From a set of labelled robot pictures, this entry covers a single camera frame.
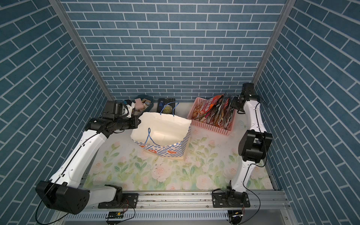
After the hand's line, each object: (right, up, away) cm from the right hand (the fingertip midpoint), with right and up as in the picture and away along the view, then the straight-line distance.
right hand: (236, 104), depth 92 cm
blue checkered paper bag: (-50, -21, +5) cm, 55 cm away
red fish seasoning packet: (-18, +1, +8) cm, 19 cm away
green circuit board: (-71, -59, -20) cm, 95 cm away
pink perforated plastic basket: (-16, -7, +3) cm, 18 cm away
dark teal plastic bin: (-67, +5, +27) cm, 73 cm away
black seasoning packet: (-5, -7, -3) cm, 10 cm away
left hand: (-57, -10, -16) cm, 60 cm away
